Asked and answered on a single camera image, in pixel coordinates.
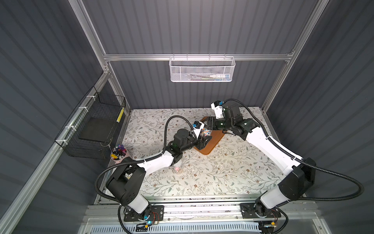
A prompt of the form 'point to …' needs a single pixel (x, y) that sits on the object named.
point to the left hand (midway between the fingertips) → (211, 137)
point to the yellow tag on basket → (120, 115)
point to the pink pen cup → (119, 153)
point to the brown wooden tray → (216, 136)
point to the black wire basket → (89, 132)
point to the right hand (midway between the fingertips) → (207, 121)
